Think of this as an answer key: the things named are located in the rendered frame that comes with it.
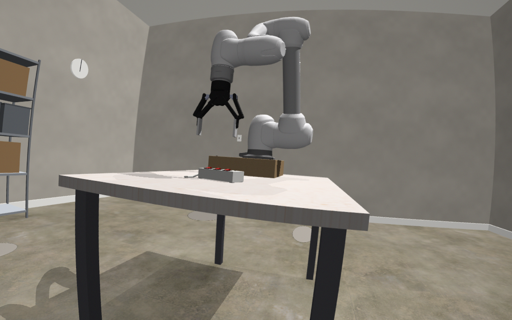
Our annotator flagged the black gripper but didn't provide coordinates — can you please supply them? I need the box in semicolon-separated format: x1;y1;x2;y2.
193;80;244;137

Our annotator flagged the grey power strip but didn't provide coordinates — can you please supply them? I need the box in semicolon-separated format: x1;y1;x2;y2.
184;167;244;183

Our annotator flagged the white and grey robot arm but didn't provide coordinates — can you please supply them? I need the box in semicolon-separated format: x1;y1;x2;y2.
210;17;313;160

